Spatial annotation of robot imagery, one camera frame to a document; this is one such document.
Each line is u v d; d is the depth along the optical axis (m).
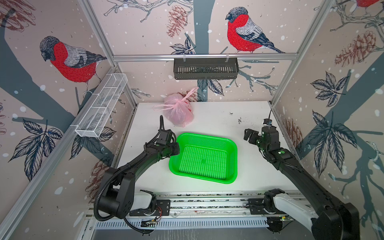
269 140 0.60
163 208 0.73
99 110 0.77
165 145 0.69
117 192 0.42
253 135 0.73
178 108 1.01
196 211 0.73
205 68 1.04
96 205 0.37
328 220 0.37
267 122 0.71
